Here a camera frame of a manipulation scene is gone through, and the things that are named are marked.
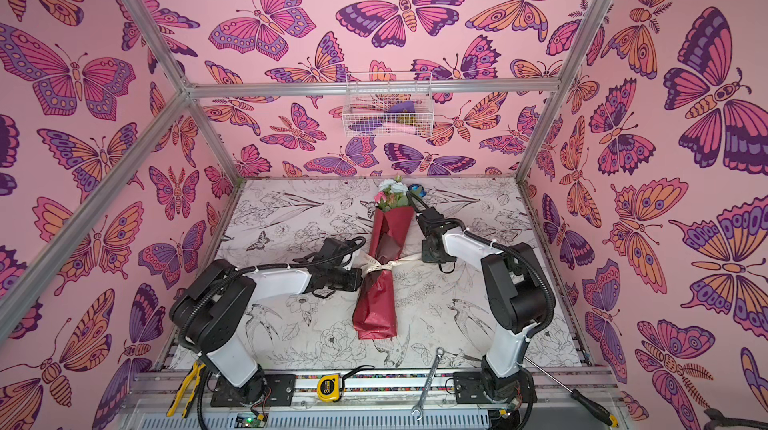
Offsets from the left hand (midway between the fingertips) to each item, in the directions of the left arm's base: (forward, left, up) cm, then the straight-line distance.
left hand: (367, 279), depth 92 cm
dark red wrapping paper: (-10, -3, +3) cm, 11 cm away
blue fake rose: (+34, -18, +4) cm, 39 cm away
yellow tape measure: (-29, +8, +1) cm, 30 cm away
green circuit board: (-35, +27, -3) cm, 44 cm away
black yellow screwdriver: (-33, -55, +1) cm, 64 cm away
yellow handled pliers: (-24, +43, 0) cm, 49 cm away
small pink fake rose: (+32, -3, +2) cm, 32 cm away
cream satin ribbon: (+3, -3, +3) cm, 5 cm away
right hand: (+9, -22, +2) cm, 24 cm away
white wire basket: (+46, -7, +31) cm, 56 cm away
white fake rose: (+34, -9, +6) cm, 35 cm away
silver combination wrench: (-20, -21, -1) cm, 29 cm away
